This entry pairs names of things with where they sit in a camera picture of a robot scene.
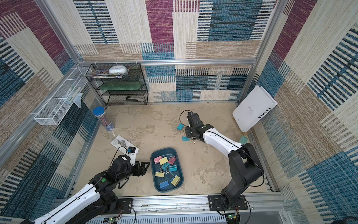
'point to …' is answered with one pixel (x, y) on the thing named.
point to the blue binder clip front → (164, 185)
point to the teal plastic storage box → (166, 170)
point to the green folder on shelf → (120, 85)
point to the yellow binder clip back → (163, 160)
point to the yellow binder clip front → (176, 180)
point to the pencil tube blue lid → (103, 117)
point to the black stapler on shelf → (132, 98)
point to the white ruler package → (122, 146)
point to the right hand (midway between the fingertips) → (190, 128)
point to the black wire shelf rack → (99, 73)
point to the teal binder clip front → (166, 165)
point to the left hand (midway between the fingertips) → (145, 162)
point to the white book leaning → (256, 105)
